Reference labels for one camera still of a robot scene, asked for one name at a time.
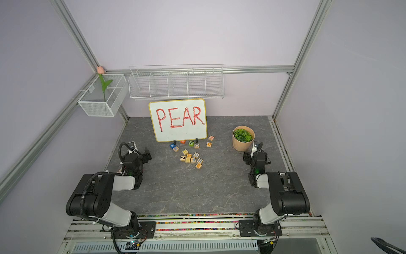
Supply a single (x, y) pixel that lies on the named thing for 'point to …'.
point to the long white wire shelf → (176, 81)
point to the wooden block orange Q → (209, 144)
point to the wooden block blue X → (176, 148)
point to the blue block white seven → (172, 146)
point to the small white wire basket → (105, 96)
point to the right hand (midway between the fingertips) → (255, 149)
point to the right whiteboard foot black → (196, 140)
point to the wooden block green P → (185, 152)
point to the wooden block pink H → (211, 138)
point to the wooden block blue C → (197, 145)
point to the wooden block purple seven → (183, 158)
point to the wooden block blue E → (193, 160)
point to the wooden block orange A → (188, 155)
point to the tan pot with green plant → (242, 137)
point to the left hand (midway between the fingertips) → (139, 150)
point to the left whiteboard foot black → (174, 142)
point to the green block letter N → (191, 144)
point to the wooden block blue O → (196, 154)
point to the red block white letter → (183, 142)
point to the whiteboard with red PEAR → (179, 119)
